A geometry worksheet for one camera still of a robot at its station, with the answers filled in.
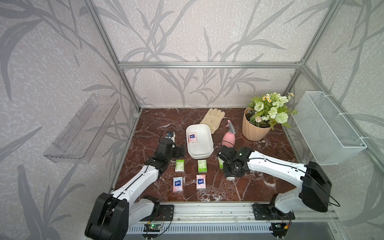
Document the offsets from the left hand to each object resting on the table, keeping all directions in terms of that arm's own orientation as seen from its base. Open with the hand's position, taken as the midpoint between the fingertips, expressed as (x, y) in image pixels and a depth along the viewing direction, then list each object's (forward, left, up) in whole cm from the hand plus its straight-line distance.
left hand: (177, 144), depth 87 cm
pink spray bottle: (+6, -31, -3) cm, 32 cm away
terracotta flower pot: (+8, -46, +2) cm, 47 cm away
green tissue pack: (-9, -1, -8) cm, 13 cm away
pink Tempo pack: (-19, -14, -8) cm, 24 cm away
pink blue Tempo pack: (-20, -1, -8) cm, 22 cm away
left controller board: (-39, +10, -12) cm, 42 cm away
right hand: (-15, -28, -4) cm, 32 cm away
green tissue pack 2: (-10, -15, -8) cm, 20 cm away
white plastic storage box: (+8, -13, -9) cm, 18 cm away
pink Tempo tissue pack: (+10, -8, -8) cm, 15 cm away
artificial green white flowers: (+11, -50, +18) cm, 55 cm away
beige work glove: (+30, -24, -11) cm, 40 cm away
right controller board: (-39, -53, -15) cm, 68 cm away
